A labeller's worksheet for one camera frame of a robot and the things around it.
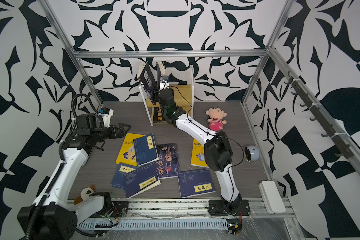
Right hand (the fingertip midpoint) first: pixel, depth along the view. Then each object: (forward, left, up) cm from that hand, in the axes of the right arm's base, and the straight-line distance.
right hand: (160, 83), depth 80 cm
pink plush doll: (+2, -35, -30) cm, 46 cm away
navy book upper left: (-22, +12, -33) cm, 41 cm away
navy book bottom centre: (-40, +11, -32) cm, 53 cm away
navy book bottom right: (-41, -17, -35) cm, 56 cm away
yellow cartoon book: (-26, -20, -35) cm, 48 cm away
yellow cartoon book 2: (-25, +22, -34) cm, 47 cm away
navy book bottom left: (-34, +23, -33) cm, 53 cm away
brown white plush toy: (-46, +38, -31) cm, 67 cm away
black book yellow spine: (+2, +6, -30) cm, 31 cm away
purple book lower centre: (-32, -2, -34) cm, 47 cm away
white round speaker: (-27, -50, -29) cm, 63 cm away
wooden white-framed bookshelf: (-9, -12, -2) cm, 16 cm away
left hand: (-19, +19, -10) cm, 29 cm away
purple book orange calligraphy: (+11, +2, -4) cm, 12 cm away
